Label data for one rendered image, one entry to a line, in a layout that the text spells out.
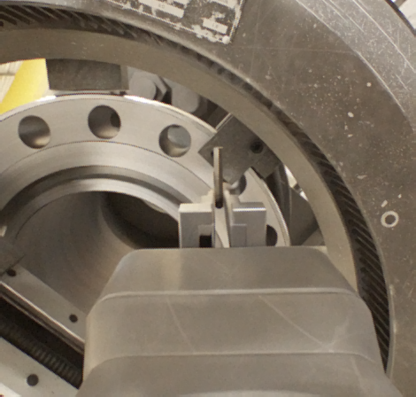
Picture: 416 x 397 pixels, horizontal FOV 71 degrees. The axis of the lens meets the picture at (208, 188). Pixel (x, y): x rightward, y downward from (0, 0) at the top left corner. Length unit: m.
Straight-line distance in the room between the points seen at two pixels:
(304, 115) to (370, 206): 0.08
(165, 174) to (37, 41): 0.16
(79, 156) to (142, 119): 0.08
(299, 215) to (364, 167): 0.49
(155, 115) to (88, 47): 0.09
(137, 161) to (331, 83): 0.21
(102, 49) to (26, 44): 0.06
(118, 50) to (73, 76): 0.10
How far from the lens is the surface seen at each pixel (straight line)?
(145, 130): 0.33
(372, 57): 0.22
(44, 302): 0.36
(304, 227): 0.71
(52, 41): 0.28
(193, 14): 0.20
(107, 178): 0.35
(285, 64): 0.20
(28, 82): 12.91
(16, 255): 0.36
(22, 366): 0.31
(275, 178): 0.46
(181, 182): 0.33
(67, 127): 0.35
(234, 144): 0.31
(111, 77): 0.33
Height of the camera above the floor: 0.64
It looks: 9 degrees down
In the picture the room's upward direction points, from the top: 51 degrees counter-clockwise
